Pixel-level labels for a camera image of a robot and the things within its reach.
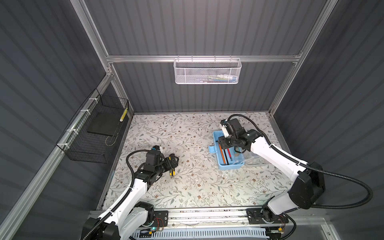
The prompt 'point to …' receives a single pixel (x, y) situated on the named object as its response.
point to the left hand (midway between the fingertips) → (172, 160)
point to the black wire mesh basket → (91, 136)
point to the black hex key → (226, 157)
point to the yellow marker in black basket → (123, 115)
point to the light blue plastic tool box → (228, 158)
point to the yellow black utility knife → (172, 171)
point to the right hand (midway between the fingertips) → (224, 141)
